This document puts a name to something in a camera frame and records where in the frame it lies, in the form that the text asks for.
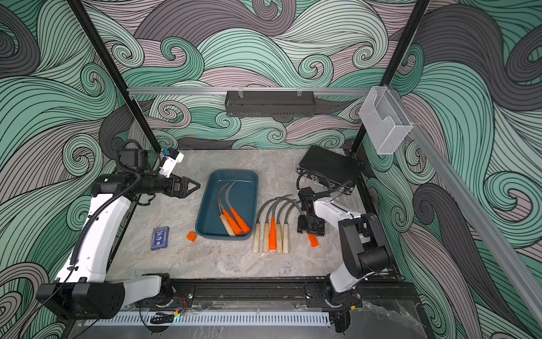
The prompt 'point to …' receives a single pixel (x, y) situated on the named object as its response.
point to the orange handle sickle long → (245, 228)
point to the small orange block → (191, 236)
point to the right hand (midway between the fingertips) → (307, 232)
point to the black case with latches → (329, 168)
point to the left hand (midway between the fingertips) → (188, 180)
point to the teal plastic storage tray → (243, 195)
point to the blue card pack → (159, 238)
